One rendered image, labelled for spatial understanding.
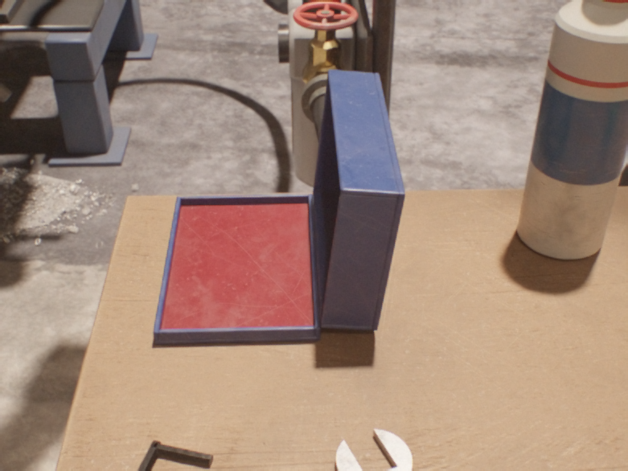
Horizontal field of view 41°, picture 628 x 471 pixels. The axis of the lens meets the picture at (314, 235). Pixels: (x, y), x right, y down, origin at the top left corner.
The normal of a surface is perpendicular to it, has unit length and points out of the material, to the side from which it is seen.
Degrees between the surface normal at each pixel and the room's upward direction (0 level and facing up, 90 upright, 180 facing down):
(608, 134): 90
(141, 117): 0
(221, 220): 0
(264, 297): 0
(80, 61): 90
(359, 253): 90
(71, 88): 90
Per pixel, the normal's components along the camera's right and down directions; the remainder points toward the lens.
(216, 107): 0.00, -0.80
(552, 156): -0.74, 0.40
